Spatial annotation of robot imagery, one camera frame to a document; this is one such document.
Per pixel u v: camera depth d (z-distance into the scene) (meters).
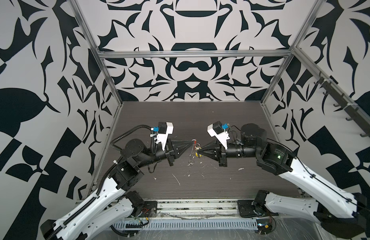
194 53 0.91
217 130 0.47
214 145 0.52
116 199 0.47
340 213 0.39
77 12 0.74
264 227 0.71
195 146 0.54
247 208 0.74
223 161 0.49
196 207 0.76
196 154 0.56
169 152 0.48
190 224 0.65
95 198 0.43
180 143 0.52
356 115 0.55
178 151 0.52
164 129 0.48
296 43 0.87
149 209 0.73
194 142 0.54
